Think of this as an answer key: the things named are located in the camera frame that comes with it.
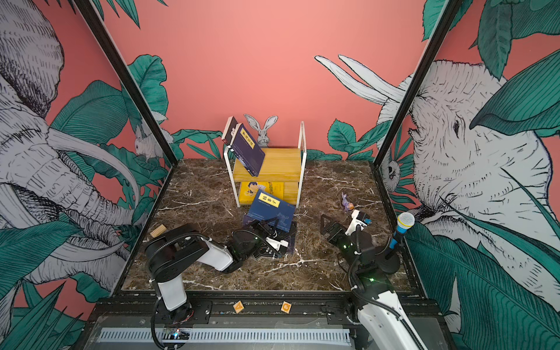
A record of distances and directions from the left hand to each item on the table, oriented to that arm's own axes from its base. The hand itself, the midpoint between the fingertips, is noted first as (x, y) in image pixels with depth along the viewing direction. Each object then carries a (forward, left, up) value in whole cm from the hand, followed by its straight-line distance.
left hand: (274, 210), depth 86 cm
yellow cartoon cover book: (+16, +12, -8) cm, 22 cm away
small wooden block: (-1, +51, -12) cm, 53 cm away
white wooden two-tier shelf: (+19, -2, +7) cm, 20 cm away
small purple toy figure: (+8, -34, -11) cm, 37 cm away
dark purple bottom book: (-11, -6, -11) cm, 17 cm away
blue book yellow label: (+3, +3, -2) cm, 5 cm away
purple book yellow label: (+18, +9, +15) cm, 26 cm away
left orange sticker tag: (-32, +13, -12) cm, 36 cm away
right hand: (-8, -19, +7) cm, 22 cm away
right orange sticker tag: (-32, -3, -12) cm, 35 cm away
